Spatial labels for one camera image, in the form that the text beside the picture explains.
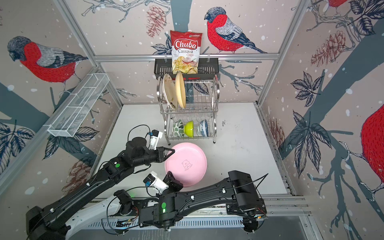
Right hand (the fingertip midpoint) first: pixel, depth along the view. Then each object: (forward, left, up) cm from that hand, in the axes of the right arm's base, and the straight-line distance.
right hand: (168, 178), depth 67 cm
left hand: (+10, -2, +6) cm, 12 cm away
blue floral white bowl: (+31, -15, -4) cm, 35 cm away
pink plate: (+6, -9, +2) cm, 11 cm away
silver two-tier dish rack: (+47, -6, -2) cm, 47 cm away
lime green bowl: (+31, -7, -4) cm, 32 cm away
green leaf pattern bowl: (+30, 0, -3) cm, 30 cm away
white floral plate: (+45, +4, +15) cm, 48 cm away
